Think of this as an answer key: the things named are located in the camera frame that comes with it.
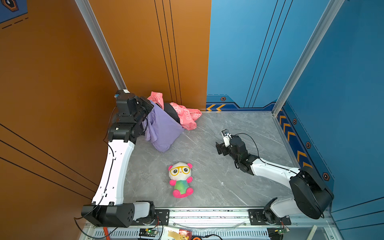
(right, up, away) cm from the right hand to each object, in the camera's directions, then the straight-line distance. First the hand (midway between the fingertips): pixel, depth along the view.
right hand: (222, 139), depth 88 cm
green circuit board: (-39, -43, -18) cm, 60 cm away
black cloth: (-33, +19, +2) cm, 38 cm away
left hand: (-36, +21, -20) cm, 47 cm away
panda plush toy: (-25, -18, -7) cm, 32 cm away
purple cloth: (-35, +7, -10) cm, 37 cm away
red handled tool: (-58, -42, -19) cm, 74 cm away
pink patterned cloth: (-22, +14, +5) cm, 26 cm away
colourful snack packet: (-25, -41, -21) cm, 52 cm away
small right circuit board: (+25, -42, -19) cm, 52 cm away
